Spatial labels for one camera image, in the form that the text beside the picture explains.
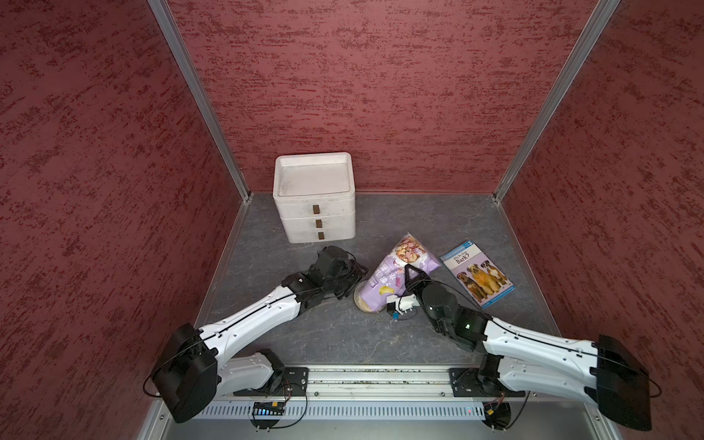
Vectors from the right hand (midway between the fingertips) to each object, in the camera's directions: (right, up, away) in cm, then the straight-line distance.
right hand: (412, 264), depth 78 cm
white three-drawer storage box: (-30, +21, +10) cm, 38 cm away
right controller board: (+22, -39, -7) cm, 45 cm away
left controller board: (-40, -38, -6) cm, 56 cm away
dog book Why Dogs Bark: (+29, -8, +16) cm, 34 cm away
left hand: (-14, -5, +1) cm, 14 cm away
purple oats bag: (-8, -3, -1) cm, 8 cm away
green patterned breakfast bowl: (-15, -14, +7) cm, 22 cm away
